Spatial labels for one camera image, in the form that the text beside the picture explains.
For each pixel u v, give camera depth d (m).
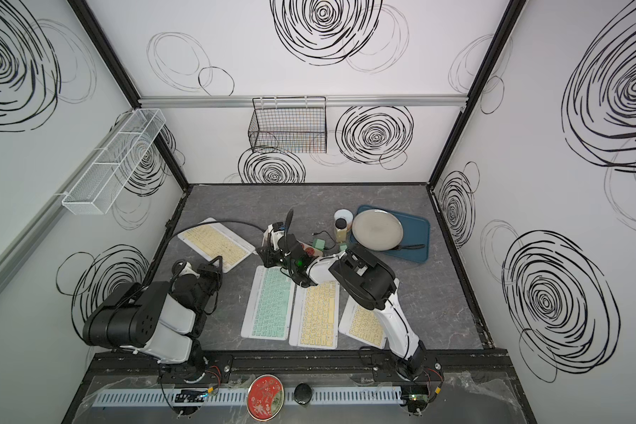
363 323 0.82
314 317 0.83
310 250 0.99
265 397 0.67
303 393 0.62
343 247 0.96
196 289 0.70
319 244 0.99
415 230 1.07
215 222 1.00
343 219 0.97
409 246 1.03
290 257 0.75
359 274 0.55
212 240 0.93
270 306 0.85
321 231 1.02
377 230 1.03
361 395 0.71
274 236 0.84
